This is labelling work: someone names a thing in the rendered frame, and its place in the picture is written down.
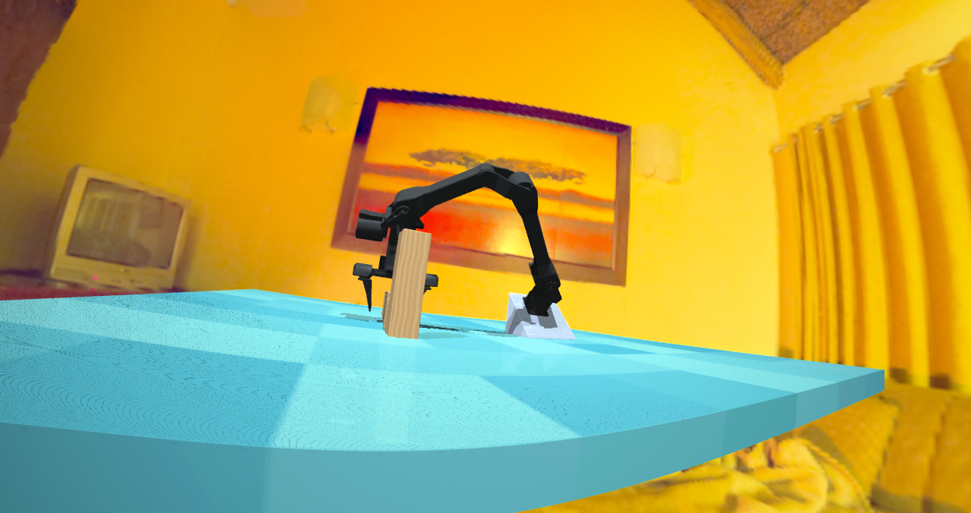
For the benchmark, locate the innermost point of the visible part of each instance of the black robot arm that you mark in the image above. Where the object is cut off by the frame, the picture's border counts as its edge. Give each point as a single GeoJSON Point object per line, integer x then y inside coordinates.
{"type": "Point", "coordinates": [414, 202]}

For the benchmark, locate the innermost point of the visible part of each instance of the light wooden post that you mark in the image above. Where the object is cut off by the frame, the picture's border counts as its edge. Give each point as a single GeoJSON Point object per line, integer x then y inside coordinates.
{"type": "Point", "coordinates": [408, 283]}

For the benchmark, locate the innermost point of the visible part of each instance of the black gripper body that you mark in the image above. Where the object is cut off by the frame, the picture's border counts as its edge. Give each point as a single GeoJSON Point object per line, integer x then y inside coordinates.
{"type": "Point", "coordinates": [367, 271]}

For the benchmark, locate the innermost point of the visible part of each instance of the wooden plank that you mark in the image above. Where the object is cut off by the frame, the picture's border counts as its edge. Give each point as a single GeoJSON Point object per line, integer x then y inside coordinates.
{"type": "Point", "coordinates": [385, 307]}

